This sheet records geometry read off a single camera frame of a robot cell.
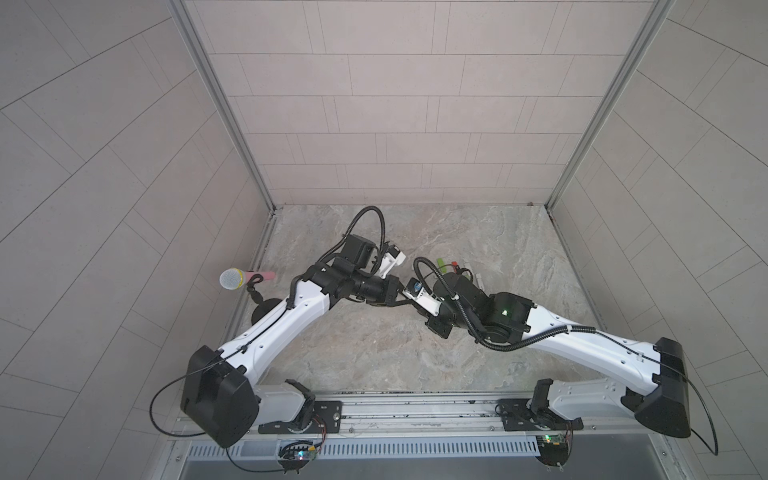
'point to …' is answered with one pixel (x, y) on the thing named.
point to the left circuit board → (294, 455)
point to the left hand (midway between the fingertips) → (414, 300)
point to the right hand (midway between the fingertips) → (420, 310)
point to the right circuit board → (555, 449)
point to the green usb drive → (441, 263)
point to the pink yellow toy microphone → (235, 278)
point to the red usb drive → (454, 263)
